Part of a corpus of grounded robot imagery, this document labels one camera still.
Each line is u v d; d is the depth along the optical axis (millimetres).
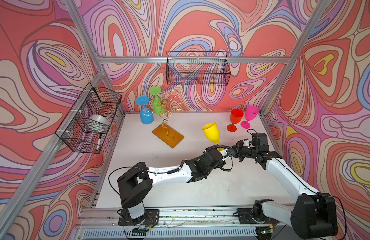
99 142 727
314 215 392
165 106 1195
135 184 459
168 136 1048
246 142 788
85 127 732
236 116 986
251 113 986
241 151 719
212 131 766
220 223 728
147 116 875
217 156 585
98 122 695
